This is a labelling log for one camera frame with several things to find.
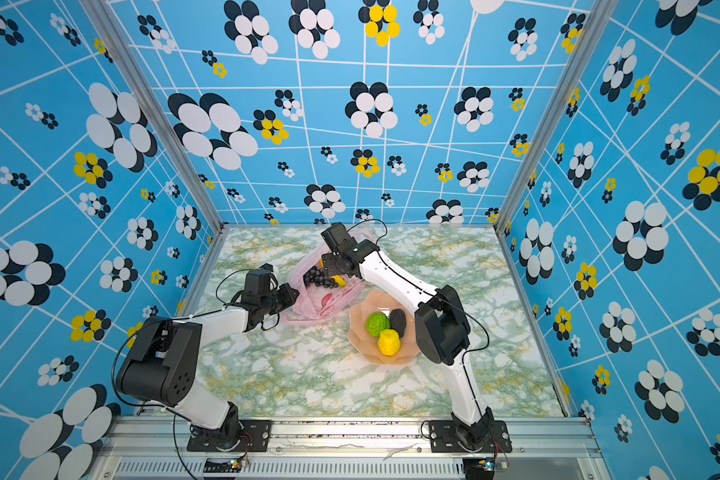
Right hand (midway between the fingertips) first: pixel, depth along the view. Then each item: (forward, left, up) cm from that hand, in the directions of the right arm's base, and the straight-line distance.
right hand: (338, 261), depth 92 cm
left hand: (-6, +13, -8) cm, 16 cm away
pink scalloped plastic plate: (-23, -9, -10) cm, 27 cm away
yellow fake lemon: (-23, -15, -7) cm, 29 cm away
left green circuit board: (-51, +26, -15) cm, 59 cm away
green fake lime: (-17, -12, -7) cm, 22 cm away
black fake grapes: (0, +8, -9) cm, 12 cm away
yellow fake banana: (0, +1, -11) cm, 11 cm away
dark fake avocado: (-16, -18, -9) cm, 26 cm away
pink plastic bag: (-10, +8, -11) cm, 17 cm away
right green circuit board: (-50, -39, -15) cm, 65 cm away
